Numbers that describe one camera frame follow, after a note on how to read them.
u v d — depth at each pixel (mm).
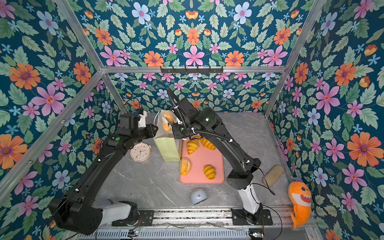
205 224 722
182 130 548
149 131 676
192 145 968
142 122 665
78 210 375
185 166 862
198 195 718
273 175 838
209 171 858
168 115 759
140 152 950
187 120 464
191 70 932
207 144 980
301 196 725
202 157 975
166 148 820
